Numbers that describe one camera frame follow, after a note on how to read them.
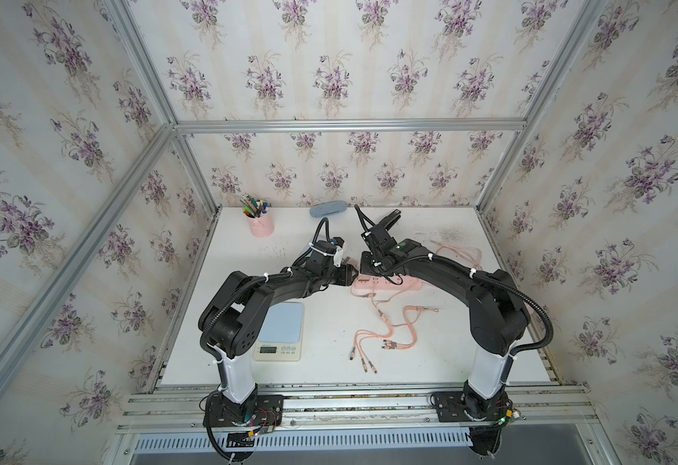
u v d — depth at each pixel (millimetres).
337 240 859
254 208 1055
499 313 485
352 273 863
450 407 732
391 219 1133
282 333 840
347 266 842
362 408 750
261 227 1063
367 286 956
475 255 1053
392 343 840
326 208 1181
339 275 838
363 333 864
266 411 721
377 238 714
